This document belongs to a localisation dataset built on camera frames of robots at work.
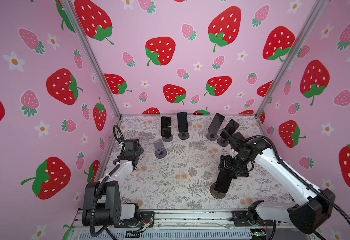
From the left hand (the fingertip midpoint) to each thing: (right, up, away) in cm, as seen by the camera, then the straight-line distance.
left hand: (132, 149), depth 91 cm
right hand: (+52, -9, -17) cm, 56 cm away
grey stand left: (+21, +5, +17) cm, 27 cm away
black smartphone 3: (+64, +13, +7) cm, 66 cm away
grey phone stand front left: (+17, -3, +3) cm, 18 cm away
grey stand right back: (+53, +7, +17) cm, 56 cm away
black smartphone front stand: (+52, -14, -16) cm, 57 cm away
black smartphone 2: (+55, +16, +10) cm, 58 cm away
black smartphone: (+32, +17, +10) cm, 37 cm away
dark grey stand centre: (+33, +8, +17) cm, 38 cm away
